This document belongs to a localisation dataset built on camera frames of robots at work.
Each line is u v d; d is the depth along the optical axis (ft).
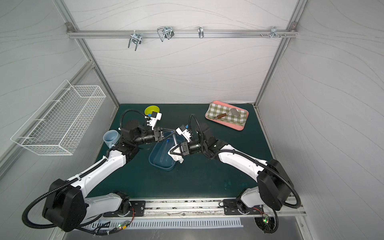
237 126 3.53
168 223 2.31
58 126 2.22
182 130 2.26
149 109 3.64
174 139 2.30
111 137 3.15
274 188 1.38
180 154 2.25
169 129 2.30
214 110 3.80
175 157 2.25
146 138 2.13
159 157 2.97
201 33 2.56
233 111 3.74
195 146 2.14
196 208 2.46
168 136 2.26
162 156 2.97
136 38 2.62
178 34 2.62
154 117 2.26
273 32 2.51
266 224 2.36
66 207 1.30
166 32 2.51
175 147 2.24
